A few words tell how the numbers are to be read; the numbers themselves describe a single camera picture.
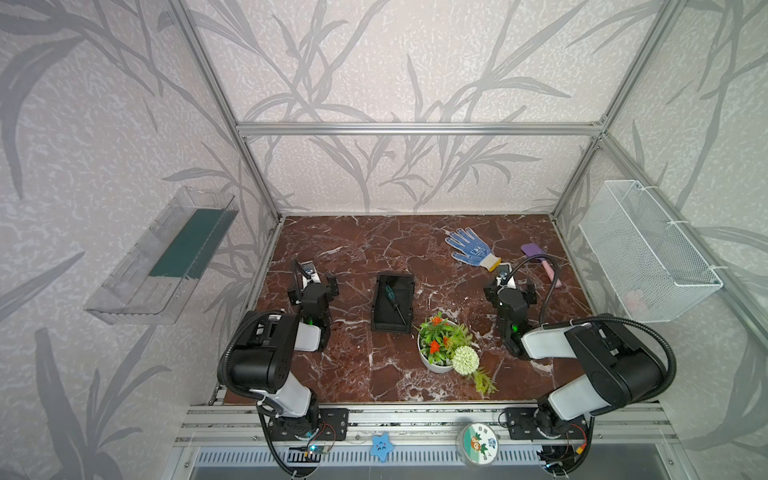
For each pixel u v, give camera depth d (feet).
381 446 2.28
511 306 2.26
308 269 2.62
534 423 2.38
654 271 2.07
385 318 3.02
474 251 3.56
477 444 2.11
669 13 2.32
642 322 2.33
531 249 3.62
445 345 2.28
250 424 2.46
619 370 1.48
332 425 2.37
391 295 3.15
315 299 2.32
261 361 1.49
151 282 2.10
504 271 2.56
